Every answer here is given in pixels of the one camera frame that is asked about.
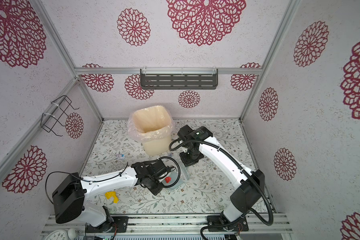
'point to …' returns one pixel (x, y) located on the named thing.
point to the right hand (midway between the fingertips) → (187, 161)
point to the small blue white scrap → (122, 155)
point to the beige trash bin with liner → (153, 125)
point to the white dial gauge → (57, 235)
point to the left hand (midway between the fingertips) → (157, 190)
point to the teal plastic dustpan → (173, 180)
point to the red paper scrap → (168, 179)
